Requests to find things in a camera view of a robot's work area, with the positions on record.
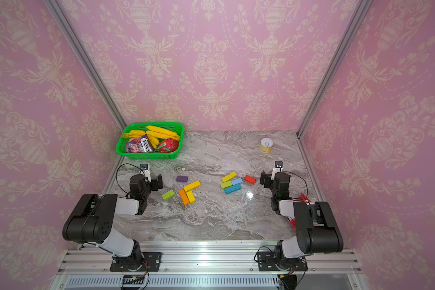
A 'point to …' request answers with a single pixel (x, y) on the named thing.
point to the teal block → (233, 188)
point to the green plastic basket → (177, 127)
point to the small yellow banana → (134, 133)
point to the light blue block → (237, 181)
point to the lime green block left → (168, 194)
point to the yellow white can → (266, 145)
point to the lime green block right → (226, 184)
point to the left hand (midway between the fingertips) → (152, 175)
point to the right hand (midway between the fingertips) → (269, 171)
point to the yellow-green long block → (229, 176)
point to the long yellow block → (191, 186)
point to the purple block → (183, 179)
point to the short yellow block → (191, 196)
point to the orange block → (184, 197)
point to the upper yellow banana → (161, 132)
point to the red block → (249, 179)
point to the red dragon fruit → (168, 145)
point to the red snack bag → (301, 198)
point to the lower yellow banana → (154, 141)
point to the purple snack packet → (139, 145)
